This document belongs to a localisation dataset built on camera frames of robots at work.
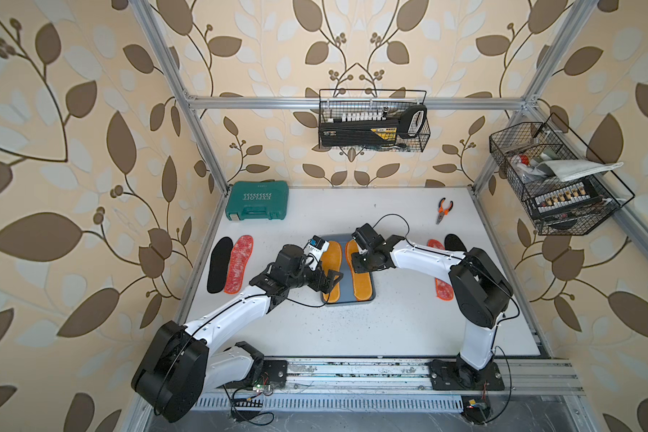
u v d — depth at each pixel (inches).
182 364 15.9
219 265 37.8
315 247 28.9
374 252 28.2
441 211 44.0
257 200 43.9
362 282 35.4
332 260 37.7
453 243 40.2
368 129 32.3
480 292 19.2
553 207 26.8
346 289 35.6
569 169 25.0
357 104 35.9
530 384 29.1
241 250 39.2
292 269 25.9
